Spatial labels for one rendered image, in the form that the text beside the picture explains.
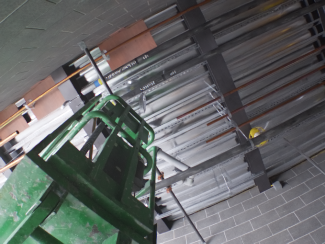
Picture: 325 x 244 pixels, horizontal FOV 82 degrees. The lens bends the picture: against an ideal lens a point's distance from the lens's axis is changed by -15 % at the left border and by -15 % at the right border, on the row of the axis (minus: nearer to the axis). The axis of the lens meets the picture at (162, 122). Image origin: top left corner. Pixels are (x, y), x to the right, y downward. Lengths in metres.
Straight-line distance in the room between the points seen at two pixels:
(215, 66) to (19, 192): 2.39
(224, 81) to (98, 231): 2.30
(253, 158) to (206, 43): 1.74
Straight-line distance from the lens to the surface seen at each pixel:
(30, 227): 0.88
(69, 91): 2.96
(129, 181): 1.07
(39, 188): 0.93
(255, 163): 3.39
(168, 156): 2.60
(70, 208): 0.93
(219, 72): 2.76
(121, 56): 2.90
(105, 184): 1.00
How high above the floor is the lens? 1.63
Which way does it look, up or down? 70 degrees up
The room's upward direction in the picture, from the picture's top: straight up
